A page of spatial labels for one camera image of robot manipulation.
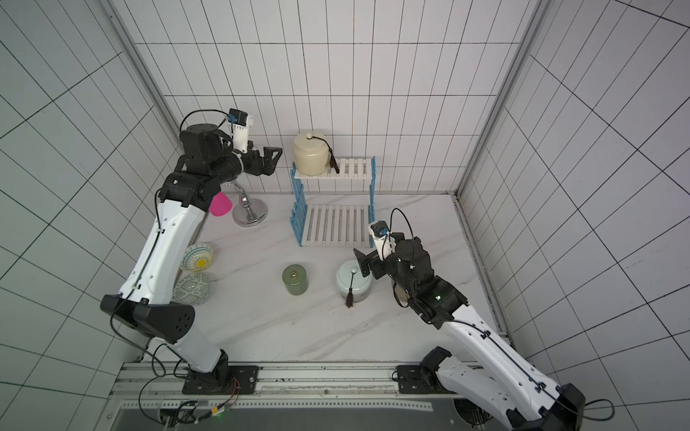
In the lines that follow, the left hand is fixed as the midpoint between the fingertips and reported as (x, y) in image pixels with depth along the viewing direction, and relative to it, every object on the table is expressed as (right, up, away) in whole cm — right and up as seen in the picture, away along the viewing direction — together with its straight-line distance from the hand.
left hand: (266, 152), depth 70 cm
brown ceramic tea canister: (+34, -35, -11) cm, 50 cm away
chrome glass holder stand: (-21, -16, +42) cm, 49 cm away
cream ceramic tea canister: (+11, +2, +12) cm, 17 cm away
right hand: (+26, -24, +1) cm, 36 cm away
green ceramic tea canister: (+5, -37, +13) cm, 40 cm away
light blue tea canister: (+23, -39, +9) cm, 46 cm away
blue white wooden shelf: (+17, -21, +36) cm, 45 cm away
